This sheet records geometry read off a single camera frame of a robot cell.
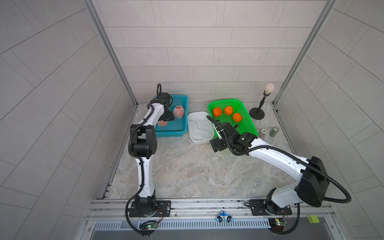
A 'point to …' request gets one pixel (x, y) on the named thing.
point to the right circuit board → (277, 224)
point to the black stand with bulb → (258, 113)
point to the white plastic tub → (201, 117)
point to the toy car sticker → (223, 216)
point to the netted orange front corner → (237, 117)
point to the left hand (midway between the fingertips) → (165, 117)
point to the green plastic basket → (245, 124)
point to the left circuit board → (149, 225)
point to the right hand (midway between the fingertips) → (217, 140)
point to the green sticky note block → (313, 219)
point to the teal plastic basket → (179, 127)
